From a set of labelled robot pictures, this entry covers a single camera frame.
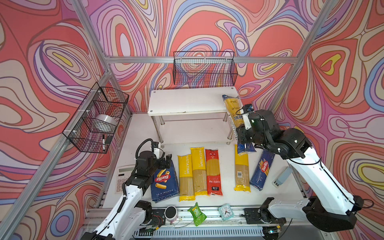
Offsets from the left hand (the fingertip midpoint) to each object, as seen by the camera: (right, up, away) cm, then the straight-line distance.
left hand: (164, 153), depth 83 cm
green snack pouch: (+19, -31, -10) cm, 37 cm away
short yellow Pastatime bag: (+12, -18, -3) cm, 22 cm away
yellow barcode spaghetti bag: (+44, -16, +1) cm, 47 cm away
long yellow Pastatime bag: (+20, -11, +4) cm, 23 cm away
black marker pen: (-28, +7, -11) cm, 31 cm away
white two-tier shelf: (+15, +21, -9) cm, 27 cm away
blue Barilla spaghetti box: (+56, -10, +3) cm, 57 cm away
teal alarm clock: (+33, -28, -10) cm, 44 cm away
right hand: (+38, +13, -18) cm, 43 cm away
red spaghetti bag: (+28, -10, +5) cm, 30 cm away
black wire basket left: (-33, +15, -11) cm, 38 cm away
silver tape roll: (-26, +17, -13) cm, 33 cm away
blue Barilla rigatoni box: (+1, -16, -5) cm, 17 cm away
